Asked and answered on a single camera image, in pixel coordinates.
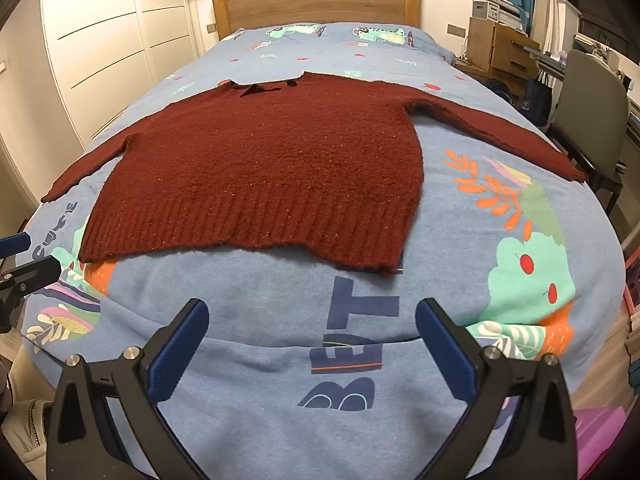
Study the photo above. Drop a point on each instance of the purple plastic box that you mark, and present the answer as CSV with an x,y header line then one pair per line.
x,y
597,435

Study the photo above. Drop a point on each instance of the dark red knitted sweater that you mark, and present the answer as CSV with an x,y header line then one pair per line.
x,y
275,160

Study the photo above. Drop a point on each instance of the wooden dresser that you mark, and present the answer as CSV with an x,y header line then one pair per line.
x,y
505,50

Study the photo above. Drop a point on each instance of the grey chair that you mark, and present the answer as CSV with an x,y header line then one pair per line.
x,y
590,105

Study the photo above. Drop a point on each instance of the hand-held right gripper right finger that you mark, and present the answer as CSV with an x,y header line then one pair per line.
x,y
445,345

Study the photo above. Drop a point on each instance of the dark bag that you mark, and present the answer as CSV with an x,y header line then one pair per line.
x,y
537,97

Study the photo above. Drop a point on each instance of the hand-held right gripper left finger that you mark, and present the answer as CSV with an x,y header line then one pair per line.
x,y
182,345

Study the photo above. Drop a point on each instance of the white printer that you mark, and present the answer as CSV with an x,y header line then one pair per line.
x,y
492,7

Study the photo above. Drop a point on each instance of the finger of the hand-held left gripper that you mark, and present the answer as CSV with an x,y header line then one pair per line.
x,y
35,272
15,241

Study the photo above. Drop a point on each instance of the wooden headboard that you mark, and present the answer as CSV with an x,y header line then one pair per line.
x,y
320,2

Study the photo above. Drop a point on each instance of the white wardrobe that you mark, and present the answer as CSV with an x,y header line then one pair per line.
x,y
100,35

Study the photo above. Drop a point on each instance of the white quilted jacket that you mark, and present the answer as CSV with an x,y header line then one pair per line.
x,y
22,435

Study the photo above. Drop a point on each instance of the grey wall socket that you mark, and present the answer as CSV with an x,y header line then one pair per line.
x,y
456,30

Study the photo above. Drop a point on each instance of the blue printed blanket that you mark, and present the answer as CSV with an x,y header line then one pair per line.
x,y
280,310

